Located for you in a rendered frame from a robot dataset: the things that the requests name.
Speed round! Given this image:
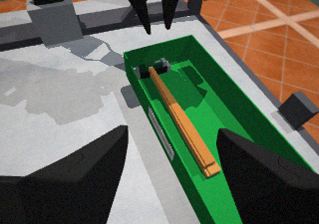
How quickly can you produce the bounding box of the green bin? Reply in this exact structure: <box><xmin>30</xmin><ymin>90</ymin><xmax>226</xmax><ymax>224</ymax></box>
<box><xmin>124</xmin><ymin>35</ymin><xmax>316</xmax><ymax>224</ymax></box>

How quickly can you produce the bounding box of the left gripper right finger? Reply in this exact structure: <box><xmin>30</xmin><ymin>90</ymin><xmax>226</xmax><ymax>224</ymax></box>
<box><xmin>216</xmin><ymin>128</ymin><xmax>319</xmax><ymax>224</ymax></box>

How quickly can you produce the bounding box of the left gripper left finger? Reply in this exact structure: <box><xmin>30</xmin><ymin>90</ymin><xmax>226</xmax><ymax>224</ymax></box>
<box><xmin>0</xmin><ymin>125</ymin><xmax>129</xmax><ymax>224</ymax></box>

